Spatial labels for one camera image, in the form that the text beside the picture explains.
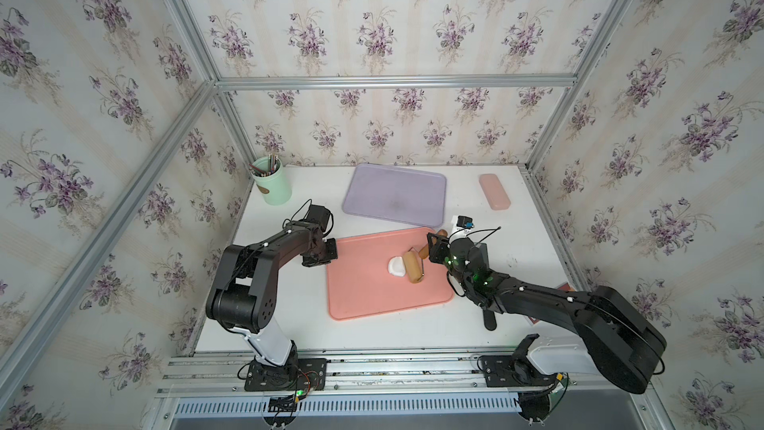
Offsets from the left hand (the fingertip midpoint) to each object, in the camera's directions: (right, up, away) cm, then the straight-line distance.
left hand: (331, 258), depth 94 cm
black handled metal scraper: (+47, -15, -12) cm, 50 cm away
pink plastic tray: (+10, -8, -3) cm, 13 cm away
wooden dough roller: (+26, 0, -3) cm, 26 cm away
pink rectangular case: (+59, +22, +18) cm, 66 cm away
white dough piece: (+21, -2, -3) cm, 21 cm away
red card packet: (+72, -8, -6) cm, 73 cm away
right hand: (+31, +8, -8) cm, 33 cm away
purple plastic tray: (+22, +21, +17) cm, 35 cm away
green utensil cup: (-21, +26, +5) cm, 33 cm away
